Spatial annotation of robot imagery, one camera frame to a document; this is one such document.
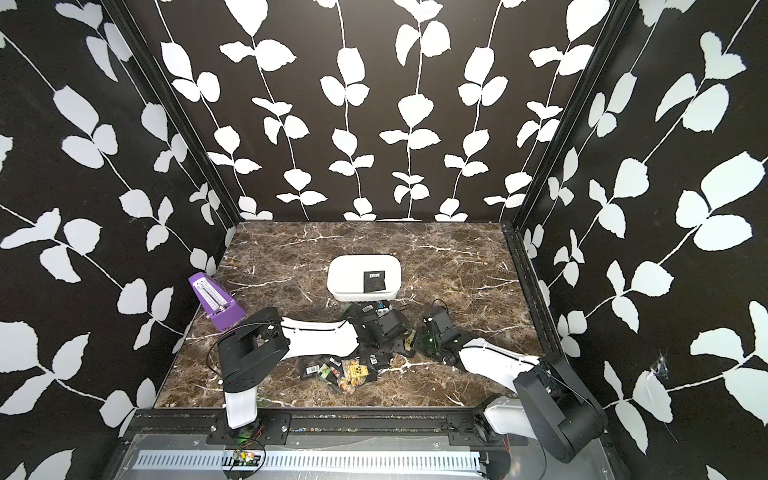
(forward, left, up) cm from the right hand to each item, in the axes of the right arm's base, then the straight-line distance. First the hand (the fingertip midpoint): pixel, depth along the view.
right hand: (409, 337), depth 89 cm
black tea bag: (+21, +12, -1) cm, 24 cm away
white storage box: (+22, +22, -1) cm, 32 cm away
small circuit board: (-31, +40, -1) cm, 51 cm away
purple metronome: (+6, +57, +7) cm, 58 cm away
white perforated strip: (-31, +24, -1) cm, 39 cm away
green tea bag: (-10, +25, -1) cm, 26 cm away
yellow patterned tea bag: (-11, +16, 0) cm, 20 cm away
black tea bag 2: (-9, +28, -1) cm, 30 cm away
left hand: (0, +1, 0) cm, 1 cm away
